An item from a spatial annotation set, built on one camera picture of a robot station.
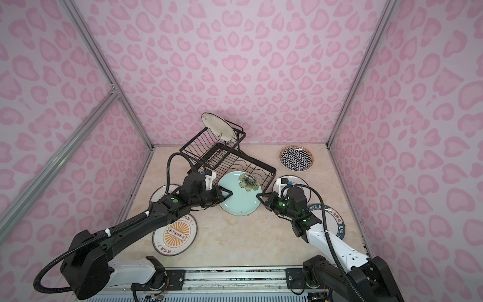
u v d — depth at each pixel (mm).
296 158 1132
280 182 765
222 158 822
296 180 1001
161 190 994
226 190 767
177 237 839
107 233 436
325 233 532
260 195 785
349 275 409
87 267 399
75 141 692
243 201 771
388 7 691
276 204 709
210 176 747
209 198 687
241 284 729
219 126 817
